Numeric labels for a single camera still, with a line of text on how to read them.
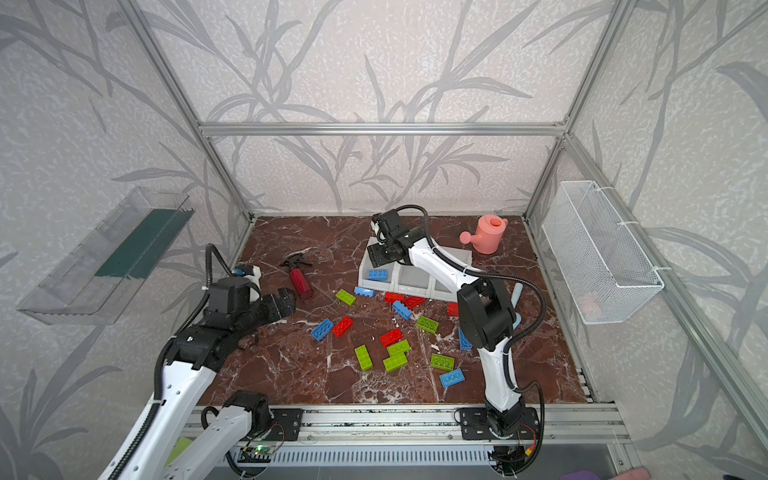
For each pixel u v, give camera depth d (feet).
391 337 2.88
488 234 3.36
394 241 2.32
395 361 2.71
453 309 3.05
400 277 3.20
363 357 2.74
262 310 2.11
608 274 2.00
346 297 3.16
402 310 3.04
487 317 1.72
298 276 3.25
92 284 2.08
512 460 2.40
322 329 2.92
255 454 2.35
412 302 3.08
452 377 2.65
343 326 2.92
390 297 3.14
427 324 2.92
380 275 3.31
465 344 2.84
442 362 2.71
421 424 2.47
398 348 2.84
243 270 2.15
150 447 1.32
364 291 3.16
